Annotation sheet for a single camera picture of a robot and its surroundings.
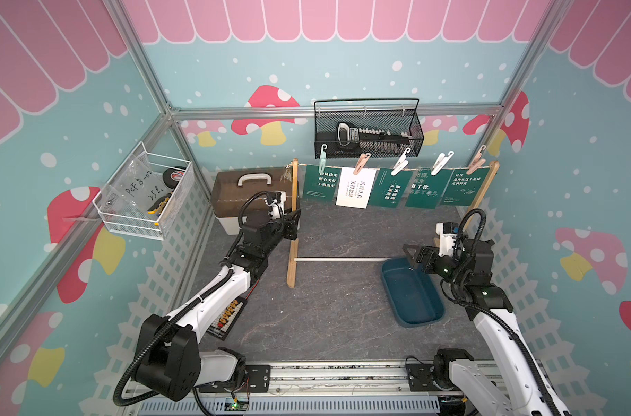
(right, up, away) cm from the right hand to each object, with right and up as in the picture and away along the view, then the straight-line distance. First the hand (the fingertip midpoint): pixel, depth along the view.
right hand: (414, 246), depth 77 cm
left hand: (-35, +10, +4) cm, 37 cm away
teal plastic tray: (+4, -18, +13) cm, 22 cm away
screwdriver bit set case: (-58, -25, +8) cm, 64 cm away
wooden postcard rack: (-39, -6, +20) cm, 44 cm away
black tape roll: (-74, +21, +3) cm, 77 cm away
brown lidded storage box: (-61, +20, +18) cm, 67 cm away
